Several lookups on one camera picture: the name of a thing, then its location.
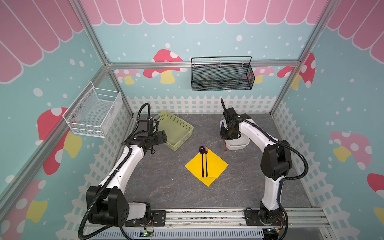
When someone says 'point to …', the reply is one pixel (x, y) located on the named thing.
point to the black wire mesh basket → (222, 77)
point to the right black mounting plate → (252, 217)
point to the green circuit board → (146, 234)
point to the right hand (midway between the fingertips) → (222, 136)
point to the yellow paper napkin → (215, 167)
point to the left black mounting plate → (153, 218)
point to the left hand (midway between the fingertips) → (160, 139)
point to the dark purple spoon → (201, 150)
